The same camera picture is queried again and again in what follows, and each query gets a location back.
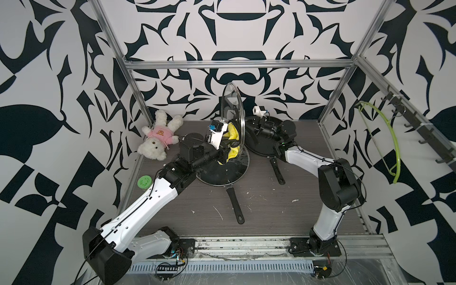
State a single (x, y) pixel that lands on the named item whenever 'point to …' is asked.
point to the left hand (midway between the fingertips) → (231, 135)
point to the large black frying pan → (234, 199)
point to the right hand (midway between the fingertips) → (239, 123)
